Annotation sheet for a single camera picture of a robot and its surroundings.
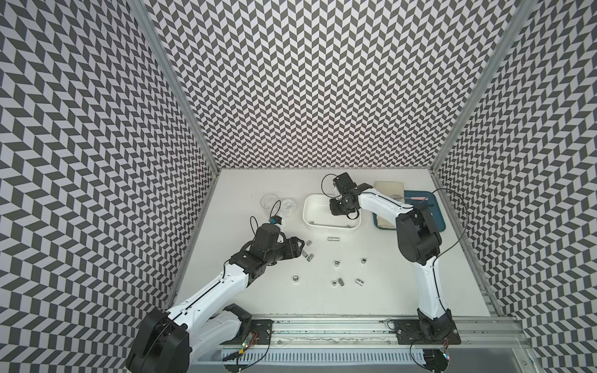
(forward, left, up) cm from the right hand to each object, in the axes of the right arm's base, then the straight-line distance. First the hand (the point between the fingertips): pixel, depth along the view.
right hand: (334, 212), depth 100 cm
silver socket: (-13, +11, -2) cm, 17 cm away
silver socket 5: (-29, -1, -2) cm, 29 cm away
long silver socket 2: (-12, +1, -2) cm, 12 cm away
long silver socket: (-18, +13, -3) cm, 22 cm away
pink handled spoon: (+8, -40, -1) cm, 40 cm away
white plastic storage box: (+2, +7, -4) cm, 9 cm away
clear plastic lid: (0, +20, +4) cm, 20 cm away
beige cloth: (+12, -30, -1) cm, 32 cm away
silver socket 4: (-29, +2, -2) cm, 29 cm away
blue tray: (-5, -44, -2) cm, 45 cm away
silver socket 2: (-20, +11, -2) cm, 22 cm away
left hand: (-19, +15, +7) cm, 25 cm away
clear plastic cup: (+5, +29, +1) cm, 29 cm away
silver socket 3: (-21, -10, -1) cm, 23 cm away
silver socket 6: (-29, -7, -2) cm, 30 cm away
